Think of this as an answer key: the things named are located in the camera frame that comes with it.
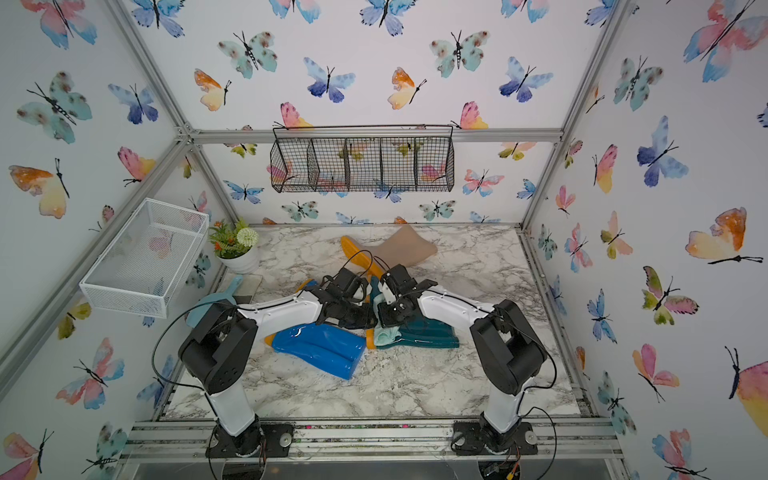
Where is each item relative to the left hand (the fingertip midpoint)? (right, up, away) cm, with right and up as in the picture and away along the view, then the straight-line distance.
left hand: (381, 322), depth 89 cm
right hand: (+1, +1, -1) cm, 2 cm away
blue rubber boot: (-13, -7, -4) cm, 15 cm away
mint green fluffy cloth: (+1, -2, -7) cm, 8 cm away
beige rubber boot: (+7, +23, +25) cm, 34 cm away
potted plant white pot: (-46, +17, +10) cm, 50 cm away
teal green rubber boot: (+12, -3, -1) cm, 12 cm away
